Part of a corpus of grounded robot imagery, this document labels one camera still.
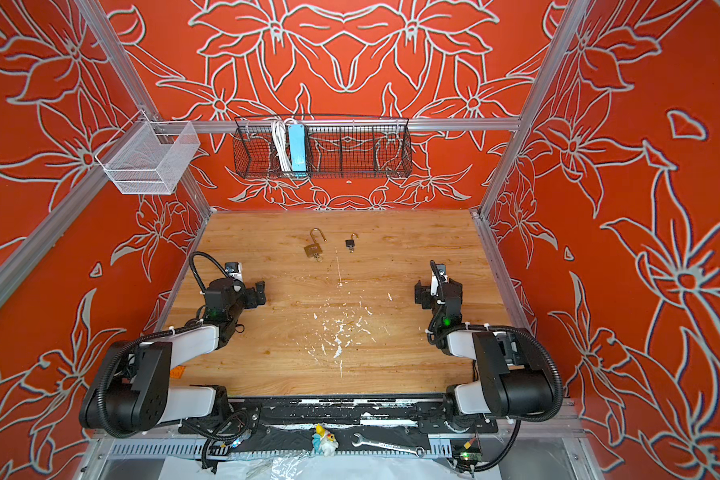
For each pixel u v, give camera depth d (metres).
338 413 0.74
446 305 0.68
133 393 0.43
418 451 0.69
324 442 0.67
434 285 0.81
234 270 0.80
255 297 0.84
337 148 0.97
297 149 0.90
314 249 1.08
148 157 0.92
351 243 1.10
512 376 0.44
